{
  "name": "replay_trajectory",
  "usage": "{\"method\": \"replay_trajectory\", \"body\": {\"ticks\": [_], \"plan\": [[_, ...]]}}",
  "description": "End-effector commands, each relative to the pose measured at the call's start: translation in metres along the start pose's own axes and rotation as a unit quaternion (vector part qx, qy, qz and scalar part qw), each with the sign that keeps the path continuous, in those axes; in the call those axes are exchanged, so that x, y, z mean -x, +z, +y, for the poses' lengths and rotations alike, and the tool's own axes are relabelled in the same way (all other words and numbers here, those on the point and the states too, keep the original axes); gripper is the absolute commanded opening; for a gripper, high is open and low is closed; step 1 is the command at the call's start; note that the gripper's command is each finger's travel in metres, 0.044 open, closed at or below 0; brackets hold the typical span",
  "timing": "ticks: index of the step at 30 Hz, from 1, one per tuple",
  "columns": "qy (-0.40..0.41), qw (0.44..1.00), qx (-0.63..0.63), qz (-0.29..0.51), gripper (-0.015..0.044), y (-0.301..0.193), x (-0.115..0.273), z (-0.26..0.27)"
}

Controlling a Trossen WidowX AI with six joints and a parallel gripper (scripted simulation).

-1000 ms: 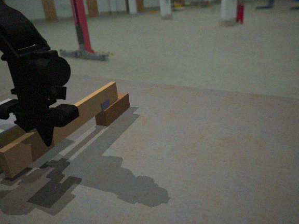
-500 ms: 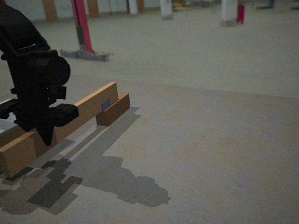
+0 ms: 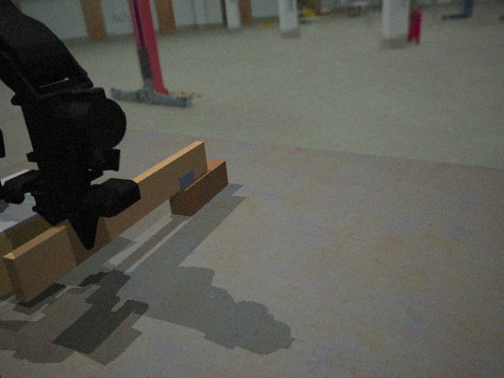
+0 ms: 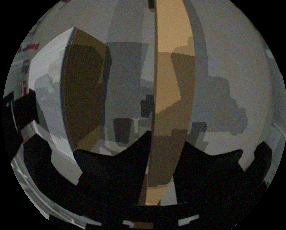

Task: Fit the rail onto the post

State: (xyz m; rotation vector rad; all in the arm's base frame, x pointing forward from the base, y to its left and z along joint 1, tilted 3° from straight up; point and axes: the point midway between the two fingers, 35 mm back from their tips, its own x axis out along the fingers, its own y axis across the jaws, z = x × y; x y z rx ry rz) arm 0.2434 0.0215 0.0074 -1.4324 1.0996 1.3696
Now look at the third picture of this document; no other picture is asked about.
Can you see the long wooden bed rail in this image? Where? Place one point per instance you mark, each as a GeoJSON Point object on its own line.
{"type": "Point", "coordinates": [41, 262]}

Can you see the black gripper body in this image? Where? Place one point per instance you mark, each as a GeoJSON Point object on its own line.
{"type": "Point", "coordinates": [63, 173]}

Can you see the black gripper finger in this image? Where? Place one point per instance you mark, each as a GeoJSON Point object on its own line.
{"type": "Point", "coordinates": [56, 213]}
{"type": "Point", "coordinates": [85, 225]}

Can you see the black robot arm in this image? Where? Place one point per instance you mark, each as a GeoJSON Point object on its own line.
{"type": "Point", "coordinates": [66, 112]}

